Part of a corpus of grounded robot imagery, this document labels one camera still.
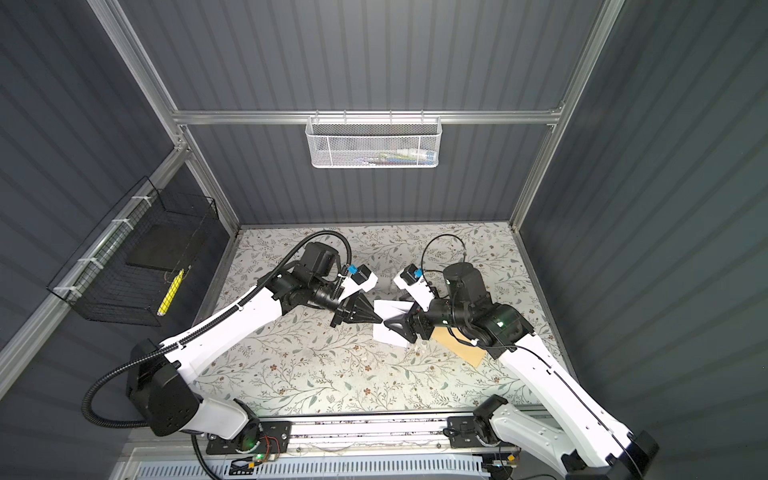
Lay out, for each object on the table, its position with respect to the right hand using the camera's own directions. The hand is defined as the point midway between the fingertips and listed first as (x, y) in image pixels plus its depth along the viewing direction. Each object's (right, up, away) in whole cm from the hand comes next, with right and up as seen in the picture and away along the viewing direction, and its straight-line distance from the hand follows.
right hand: (399, 312), depth 67 cm
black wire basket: (-66, +7, -2) cm, 66 cm away
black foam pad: (-60, +15, +9) cm, 63 cm away
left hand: (-4, -2, 0) cm, 4 cm away
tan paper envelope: (+21, -16, +20) cm, 33 cm away
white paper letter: (-2, +2, -4) cm, 5 cm away
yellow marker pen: (-53, +4, +2) cm, 53 cm away
